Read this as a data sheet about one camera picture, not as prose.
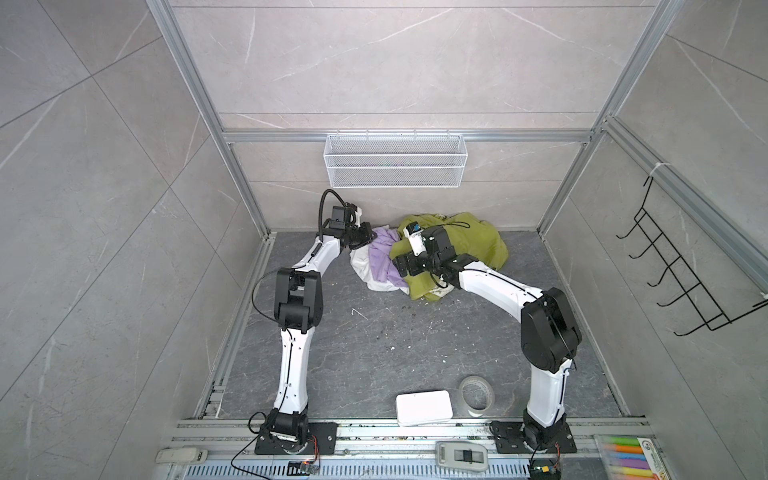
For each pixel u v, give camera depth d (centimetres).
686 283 66
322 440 73
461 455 68
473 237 114
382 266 101
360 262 107
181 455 69
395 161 100
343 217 85
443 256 71
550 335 53
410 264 82
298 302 64
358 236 95
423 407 75
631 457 70
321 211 82
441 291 98
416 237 80
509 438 73
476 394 81
